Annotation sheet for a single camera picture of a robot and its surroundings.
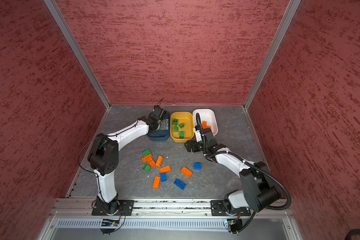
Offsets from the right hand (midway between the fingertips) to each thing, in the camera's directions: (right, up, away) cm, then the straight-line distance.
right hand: (190, 146), depth 89 cm
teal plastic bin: (-18, +7, +10) cm, 22 cm away
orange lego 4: (-2, -15, -3) cm, 15 cm away
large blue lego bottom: (-6, -21, -6) cm, 23 cm away
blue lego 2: (+4, -13, +1) cm, 13 cm away
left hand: (-20, +12, +7) cm, 25 cm away
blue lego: (-15, -18, -4) cm, 24 cm away
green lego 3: (-10, +14, +18) cm, 25 cm away
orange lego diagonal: (-24, -10, +1) cm, 26 cm away
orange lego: (-28, -8, +1) cm, 30 cm away
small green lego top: (-5, +12, +18) cm, 22 cm away
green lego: (-27, -5, +3) cm, 28 cm away
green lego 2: (-26, -12, -3) cm, 29 cm away
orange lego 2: (-19, -9, +1) cm, 21 cm away
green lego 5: (-5, +5, +13) cm, 15 cm away
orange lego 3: (-15, -14, -1) cm, 21 cm away
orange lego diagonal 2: (+14, +11, +15) cm, 23 cm away
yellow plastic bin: (-2, +18, +21) cm, 28 cm away
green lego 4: (-9, +9, +17) cm, 21 cm away
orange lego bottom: (-19, -19, -6) cm, 28 cm away
